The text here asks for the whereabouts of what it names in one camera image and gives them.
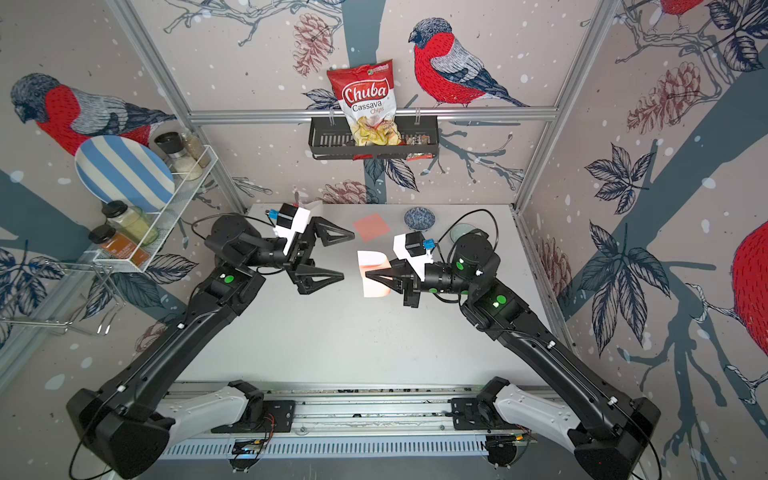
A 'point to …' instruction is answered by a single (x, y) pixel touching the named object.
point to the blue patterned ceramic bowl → (419, 218)
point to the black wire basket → (333, 137)
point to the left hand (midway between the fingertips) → (348, 255)
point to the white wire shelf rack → (182, 192)
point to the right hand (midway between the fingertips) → (370, 271)
